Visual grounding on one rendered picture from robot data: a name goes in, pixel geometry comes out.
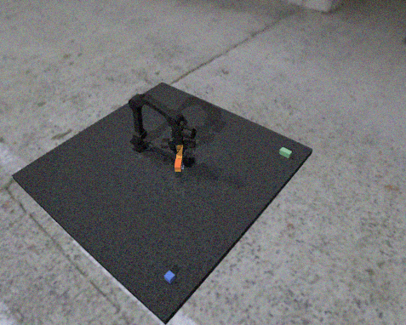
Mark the small blue cube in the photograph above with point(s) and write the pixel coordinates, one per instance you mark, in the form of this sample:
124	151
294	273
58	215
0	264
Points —
170	277

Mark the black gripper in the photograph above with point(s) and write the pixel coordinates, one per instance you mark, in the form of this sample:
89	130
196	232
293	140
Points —
178	140

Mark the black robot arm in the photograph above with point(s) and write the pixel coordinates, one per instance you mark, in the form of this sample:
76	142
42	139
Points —
172	116

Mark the orange bar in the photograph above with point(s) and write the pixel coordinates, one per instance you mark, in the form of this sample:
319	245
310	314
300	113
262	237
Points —
178	160

